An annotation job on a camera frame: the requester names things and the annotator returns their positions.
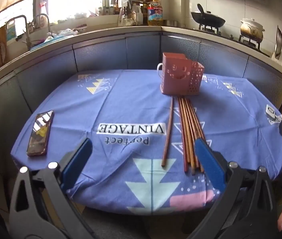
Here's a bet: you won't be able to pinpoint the smartphone in red case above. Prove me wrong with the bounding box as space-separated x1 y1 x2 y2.
26 110 54 157

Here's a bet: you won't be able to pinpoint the short steel faucet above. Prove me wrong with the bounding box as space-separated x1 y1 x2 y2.
35 13 53 35

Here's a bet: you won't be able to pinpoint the gas stove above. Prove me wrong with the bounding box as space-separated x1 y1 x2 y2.
197 24 271 56

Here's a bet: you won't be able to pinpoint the small white square device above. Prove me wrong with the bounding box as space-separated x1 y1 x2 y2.
265 105 276 120

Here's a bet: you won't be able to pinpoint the brown wooden chopstick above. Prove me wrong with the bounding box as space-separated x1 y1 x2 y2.
161 97 174 167

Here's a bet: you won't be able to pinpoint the tall steel faucet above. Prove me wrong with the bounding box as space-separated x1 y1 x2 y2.
6 15 32 51

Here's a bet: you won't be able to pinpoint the grey kitchen cabinets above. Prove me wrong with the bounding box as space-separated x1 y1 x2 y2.
0 33 282 212

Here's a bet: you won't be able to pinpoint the cluttered spice rack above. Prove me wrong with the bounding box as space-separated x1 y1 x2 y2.
115 0 162 26

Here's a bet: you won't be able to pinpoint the cooking oil bottle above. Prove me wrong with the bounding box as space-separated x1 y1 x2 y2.
147 1 163 26

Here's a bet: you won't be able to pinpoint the steel pan lid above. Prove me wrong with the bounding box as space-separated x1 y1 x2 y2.
273 25 282 60

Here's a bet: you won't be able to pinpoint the black wok with lid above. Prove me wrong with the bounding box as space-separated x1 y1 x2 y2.
191 4 226 29

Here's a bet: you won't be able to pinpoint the blue printed tablecloth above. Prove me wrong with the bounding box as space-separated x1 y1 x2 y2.
11 69 282 216

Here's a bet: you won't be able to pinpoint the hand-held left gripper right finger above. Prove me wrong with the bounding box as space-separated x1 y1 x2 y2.
194 138 280 239

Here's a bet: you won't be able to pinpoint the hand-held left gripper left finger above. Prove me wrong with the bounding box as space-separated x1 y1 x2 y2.
8 138 93 239

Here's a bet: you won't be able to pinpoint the bundle of wooden chopsticks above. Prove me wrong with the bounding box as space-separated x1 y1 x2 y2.
178 97 207 175

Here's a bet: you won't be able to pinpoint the white clay pot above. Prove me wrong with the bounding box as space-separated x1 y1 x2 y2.
239 18 265 40

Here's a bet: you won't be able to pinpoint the beige kitchen countertop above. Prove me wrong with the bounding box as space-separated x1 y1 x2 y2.
0 25 282 90

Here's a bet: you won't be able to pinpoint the pink plastic utensil holder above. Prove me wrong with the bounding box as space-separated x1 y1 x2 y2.
159 52 204 97

